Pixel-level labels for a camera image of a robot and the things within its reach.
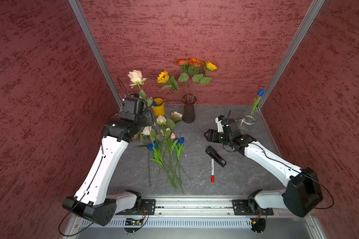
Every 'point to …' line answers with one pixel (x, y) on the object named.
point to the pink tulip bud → (173, 136)
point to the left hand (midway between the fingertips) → (146, 119)
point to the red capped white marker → (212, 176)
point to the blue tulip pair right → (181, 140)
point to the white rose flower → (161, 120)
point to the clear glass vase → (250, 118)
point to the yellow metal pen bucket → (158, 106)
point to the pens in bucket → (154, 103)
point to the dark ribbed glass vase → (188, 113)
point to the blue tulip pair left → (150, 145)
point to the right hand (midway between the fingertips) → (208, 137)
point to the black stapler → (215, 155)
